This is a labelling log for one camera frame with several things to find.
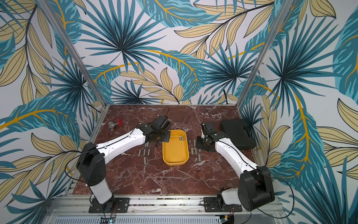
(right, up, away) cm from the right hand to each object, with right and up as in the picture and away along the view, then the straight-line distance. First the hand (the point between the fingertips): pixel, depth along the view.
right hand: (198, 144), depth 86 cm
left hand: (-20, +4, 0) cm, 20 cm away
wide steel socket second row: (-3, -6, +7) cm, 9 cm away
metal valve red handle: (-62, +11, +17) cm, 66 cm away
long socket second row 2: (-35, -6, +6) cm, 36 cm away
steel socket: (-26, +5, -26) cm, 37 cm away
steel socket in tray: (-11, +2, +12) cm, 16 cm away
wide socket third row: (+1, -10, +4) cm, 11 cm away
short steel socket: (-5, 0, +12) cm, 12 cm away
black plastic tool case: (+31, +6, +14) cm, 34 cm away
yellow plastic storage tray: (-15, -6, +6) cm, 17 cm away
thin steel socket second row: (-1, -6, +7) cm, 9 cm away
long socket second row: (-38, -7, +6) cm, 39 cm away
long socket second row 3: (-32, -6, +6) cm, 34 cm away
